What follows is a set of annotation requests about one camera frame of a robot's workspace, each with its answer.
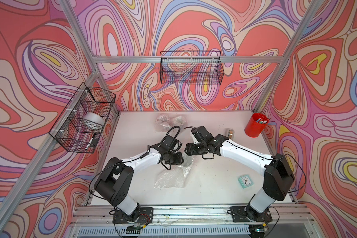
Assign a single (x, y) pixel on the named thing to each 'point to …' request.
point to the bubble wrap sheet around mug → (162, 123)
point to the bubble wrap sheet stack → (175, 177)
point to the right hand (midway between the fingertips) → (190, 154)
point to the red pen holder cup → (256, 125)
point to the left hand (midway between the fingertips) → (183, 162)
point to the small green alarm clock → (245, 181)
